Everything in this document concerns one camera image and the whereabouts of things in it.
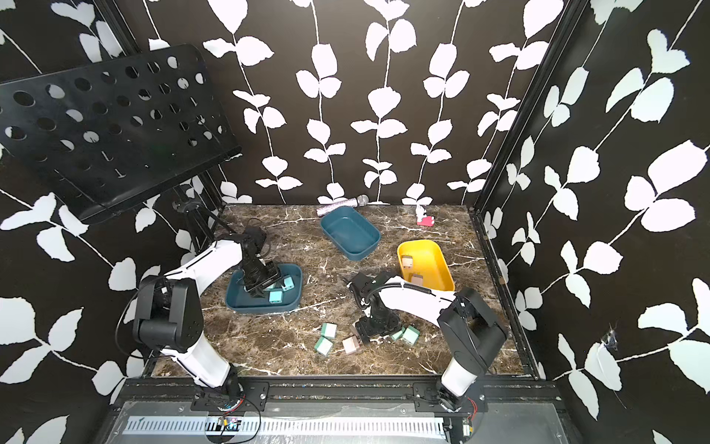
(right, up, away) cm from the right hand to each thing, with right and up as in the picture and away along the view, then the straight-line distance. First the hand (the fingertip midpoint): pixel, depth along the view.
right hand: (372, 335), depth 82 cm
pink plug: (-6, -3, 0) cm, 7 cm away
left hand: (-30, +14, +7) cm, 34 cm away
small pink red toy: (+24, +36, +32) cm, 54 cm away
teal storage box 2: (-8, +31, +31) cm, 45 cm away
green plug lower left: (-15, -3, 0) cm, 15 cm away
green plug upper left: (-14, 0, +3) cm, 14 cm away
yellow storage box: (+20, +20, +19) cm, 34 cm away
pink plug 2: (+14, +20, +19) cm, 31 cm away
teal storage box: (-45, +8, +10) cm, 47 cm away
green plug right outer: (+12, -1, +1) cm, 12 cm away
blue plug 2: (-32, +9, +9) cm, 35 cm away
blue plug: (-28, +14, +11) cm, 33 cm away
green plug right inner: (+8, -1, +1) cm, 8 cm away
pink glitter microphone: (-4, +45, +36) cm, 58 cm away
